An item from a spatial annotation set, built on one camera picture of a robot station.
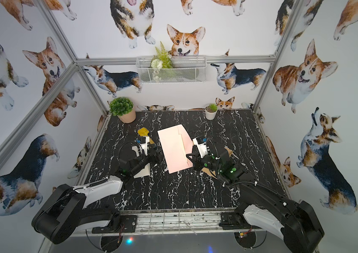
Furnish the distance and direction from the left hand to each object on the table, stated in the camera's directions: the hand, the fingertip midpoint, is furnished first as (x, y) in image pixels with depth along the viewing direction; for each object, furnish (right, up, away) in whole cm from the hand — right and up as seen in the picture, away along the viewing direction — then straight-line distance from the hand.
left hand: (162, 144), depth 83 cm
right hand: (+12, -4, -8) cm, 15 cm away
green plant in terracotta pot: (-29, +21, +20) cm, 42 cm away
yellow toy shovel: (-17, +6, +24) cm, 30 cm away
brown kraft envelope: (+24, -11, -14) cm, 30 cm away
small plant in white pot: (+29, +21, +28) cm, 45 cm away
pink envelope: (+7, +1, -5) cm, 9 cm away
